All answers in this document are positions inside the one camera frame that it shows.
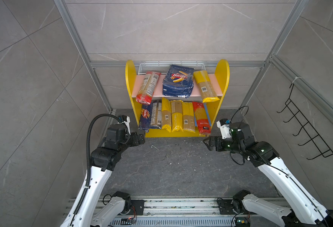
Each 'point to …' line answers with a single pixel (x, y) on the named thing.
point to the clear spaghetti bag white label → (156, 119)
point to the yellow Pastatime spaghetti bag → (176, 106)
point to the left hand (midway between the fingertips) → (136, 129)
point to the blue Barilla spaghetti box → (144, 124)
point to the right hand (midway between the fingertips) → (210, 139)
